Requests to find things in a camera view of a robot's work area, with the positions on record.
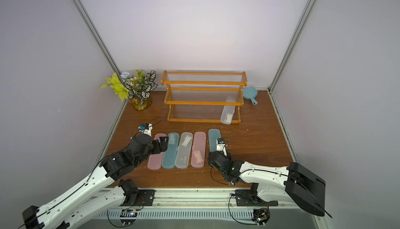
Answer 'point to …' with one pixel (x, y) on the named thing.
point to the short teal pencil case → (213, 135)
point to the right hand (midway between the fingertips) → (213, 152)
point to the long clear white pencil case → (184, 150)
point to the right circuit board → (261, 216)
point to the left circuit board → (128, 216)
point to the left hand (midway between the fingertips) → (164, 139)
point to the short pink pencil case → (199, 148)
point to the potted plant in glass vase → (137, 88)
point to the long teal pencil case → (169, 154)
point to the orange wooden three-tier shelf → (201, 96)
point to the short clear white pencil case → (227, 114)
